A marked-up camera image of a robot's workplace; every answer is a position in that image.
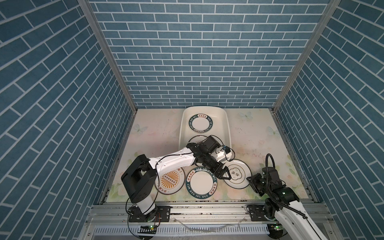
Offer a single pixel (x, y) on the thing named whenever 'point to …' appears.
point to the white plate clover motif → (239, 170)
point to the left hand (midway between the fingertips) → (225, 174)
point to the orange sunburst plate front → (171, 181)
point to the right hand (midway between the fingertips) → (245, 177)
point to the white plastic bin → (221, 128)
